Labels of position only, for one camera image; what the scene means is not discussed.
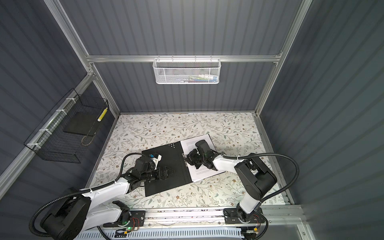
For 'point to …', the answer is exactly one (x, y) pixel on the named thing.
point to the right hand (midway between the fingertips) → (184, 159)
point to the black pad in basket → (84, 123)
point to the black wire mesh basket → (65, 134)
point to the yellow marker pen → (103, 113)
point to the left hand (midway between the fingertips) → (169, 172)
